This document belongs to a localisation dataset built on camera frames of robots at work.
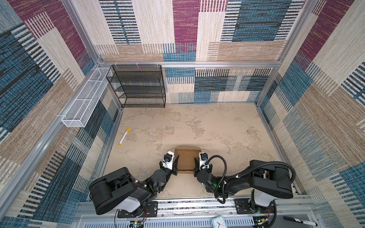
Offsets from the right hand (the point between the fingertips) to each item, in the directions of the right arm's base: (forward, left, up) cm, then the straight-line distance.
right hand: (198, 159), depth 86 cm
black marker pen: (-31, -50, -4) cm, 59 cm away
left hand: (0, +12, +6) cm, 14 cm away
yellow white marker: (+19, +51, -4) cm, 54 cm away
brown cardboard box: (+1, +7, -3) cm, 8 cm away
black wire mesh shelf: (+54, +42, +13) cm, 70 cm away
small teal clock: (-30, -8, -3) cm, 32 cm away
